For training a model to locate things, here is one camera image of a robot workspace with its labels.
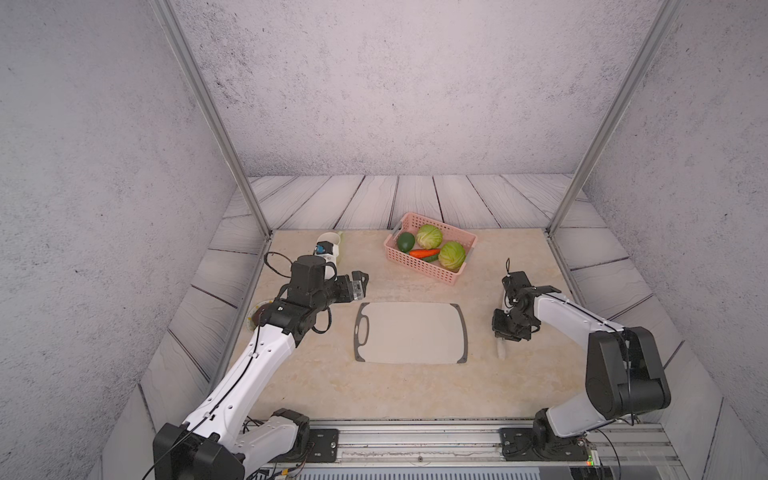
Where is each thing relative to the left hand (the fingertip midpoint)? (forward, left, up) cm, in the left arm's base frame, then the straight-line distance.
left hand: (358, 277), depth 77 cm
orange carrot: (+26, -20, -21) cm, 39 cm away
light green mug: (+30, +12, -15) cm, 36 cm away
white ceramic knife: (-11, -39, -20) cm, 45 cm away
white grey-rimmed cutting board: (-3, -14, -25) cm, 29 cm away
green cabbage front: (+21, -30, -17) cm, 40 cm away
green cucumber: (+23, -23, -21) cm, 39 cm away
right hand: (-6, -40, -20) cm, 45 cm away
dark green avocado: (+31, -14, -20) cm, 39 cm away
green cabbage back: (+31, -23, -17) cm, 42 cm away
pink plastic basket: (+40, -17, -19) cm, 47 cm away
